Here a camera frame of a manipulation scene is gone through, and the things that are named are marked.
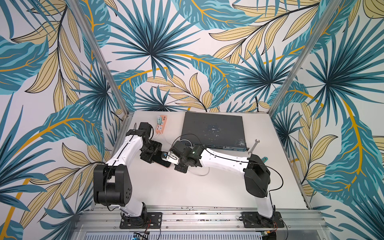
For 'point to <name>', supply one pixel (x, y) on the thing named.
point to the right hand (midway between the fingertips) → (169, 174)
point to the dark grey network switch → (217, 131)
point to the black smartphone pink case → (156, 157)
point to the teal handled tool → (264, 159)
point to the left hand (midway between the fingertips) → (159, 154)
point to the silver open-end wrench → (256, 142)
